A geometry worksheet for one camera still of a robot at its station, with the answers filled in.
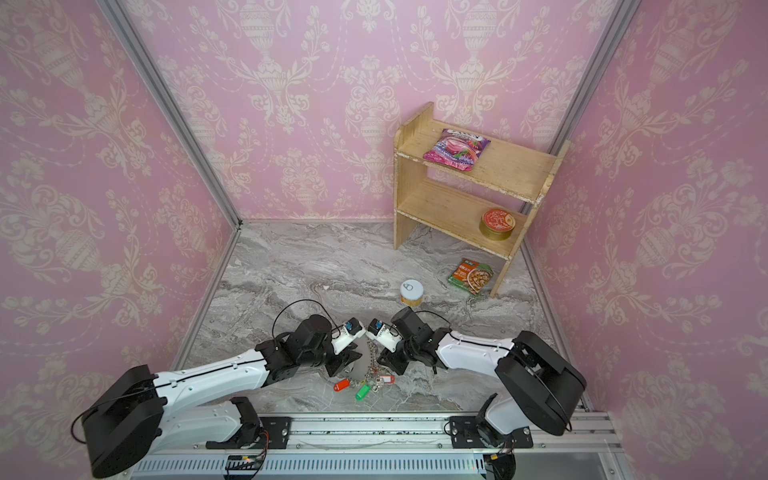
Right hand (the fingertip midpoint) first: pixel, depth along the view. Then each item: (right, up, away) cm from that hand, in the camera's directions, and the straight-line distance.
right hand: (383, 356), depth 85 cm
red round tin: (+33, +38, +1) cm, 50 cm away
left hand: (-7, +2, -4) cm, 8 cm away
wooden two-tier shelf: (+36, +53, +28) cm, 70 cm away
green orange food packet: (+30, +22, +18) cm, 41 cm away
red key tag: (-12, -7, -4) cm, 14 cm away
